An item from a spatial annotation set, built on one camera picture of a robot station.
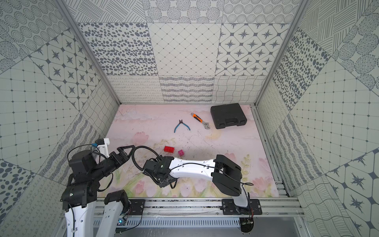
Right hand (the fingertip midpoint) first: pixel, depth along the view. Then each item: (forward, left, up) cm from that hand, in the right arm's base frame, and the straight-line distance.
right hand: (169, 180), depth 77 cm
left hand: (+6, +14, +21) cm, 27 cm away
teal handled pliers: (+44, -2, -5) cm, 45 cm away
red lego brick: (+21, +4, -5) cm, 22 cm away
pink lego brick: (+19, -4, -4) cm, 19 cm away
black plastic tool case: (+49, -38, -2) cm, 62 cm away
